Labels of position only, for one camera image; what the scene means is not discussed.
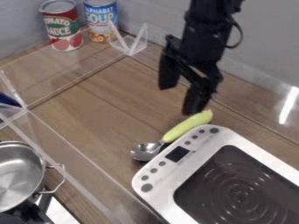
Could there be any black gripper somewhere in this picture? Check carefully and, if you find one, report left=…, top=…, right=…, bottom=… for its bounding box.
left=157, top=34, right=223, bottom=116

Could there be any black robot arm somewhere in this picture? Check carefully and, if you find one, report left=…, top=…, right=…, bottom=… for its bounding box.
left=157, top=0, right=244, bottom=115

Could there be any white and black stove top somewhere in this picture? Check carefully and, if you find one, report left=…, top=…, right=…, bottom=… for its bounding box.
left=130, top=124, right=299, bottom=224

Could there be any alphabet soup can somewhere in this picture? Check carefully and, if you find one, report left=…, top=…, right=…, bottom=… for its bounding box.
left=84, top=0, right=117, bottom=43

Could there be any tomato sauce can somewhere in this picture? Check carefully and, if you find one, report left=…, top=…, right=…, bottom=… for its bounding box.
left=38, top=0, right=82, bottom=52

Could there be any clear acrylic divider strip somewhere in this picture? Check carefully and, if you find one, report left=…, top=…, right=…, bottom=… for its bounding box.
left=0, top=69, right=129, bottom=224

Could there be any blue object at left edge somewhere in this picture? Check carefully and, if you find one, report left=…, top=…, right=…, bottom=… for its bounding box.
left=0, top=92, right=21, bottom=108

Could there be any stainless steel pot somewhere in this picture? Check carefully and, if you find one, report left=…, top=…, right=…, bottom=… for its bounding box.
left=0, top=141, right=65, bottom=213

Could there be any clear acrylic corner bracket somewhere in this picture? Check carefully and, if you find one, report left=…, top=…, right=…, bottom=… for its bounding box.
left=108, top=21, right=148, bottom=57

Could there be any green handled metal spoon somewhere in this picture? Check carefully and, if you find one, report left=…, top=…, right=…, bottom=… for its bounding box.
left=130, top=109, right=213, bottom=162

